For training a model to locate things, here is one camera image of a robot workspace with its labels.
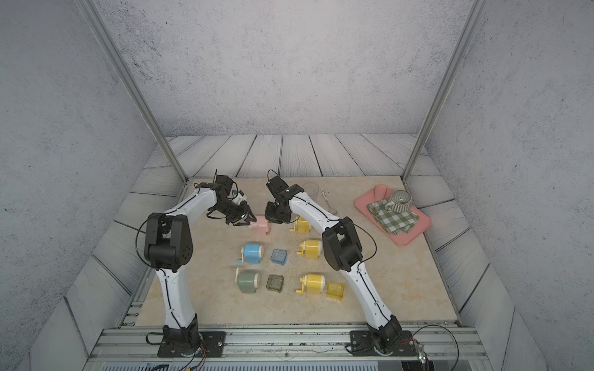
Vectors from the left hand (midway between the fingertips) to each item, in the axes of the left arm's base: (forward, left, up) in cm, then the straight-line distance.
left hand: (257, 220), depth 96 cm
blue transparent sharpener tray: (-13, -9, -7) cm, 17 cm away
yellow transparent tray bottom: (-27, -30, -8) cm, 41 cm away
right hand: (0, -4, -4) cm, 5 cm away
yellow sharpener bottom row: (-27, -21, 0) cm, 35 cm away
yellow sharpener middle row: (-14, -22, 0) cm, 25 cm away
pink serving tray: (+19, -59, -6) cm, 62 cm away
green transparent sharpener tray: (-23, -8, -8) cm, 26 cm away
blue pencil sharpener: (-14, +1, -1) cm, 15 cm away
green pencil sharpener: (-25, 0, 0) cm, 25 cm away
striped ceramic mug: (+11, -64, -4) cm, 65 cm away
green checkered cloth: (+2, -59, -6) cm, 59 cm away
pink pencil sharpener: (-3, -2, -1) cm, 3 cm away
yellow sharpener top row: (-2, -18, -2) cm, 18 cm away
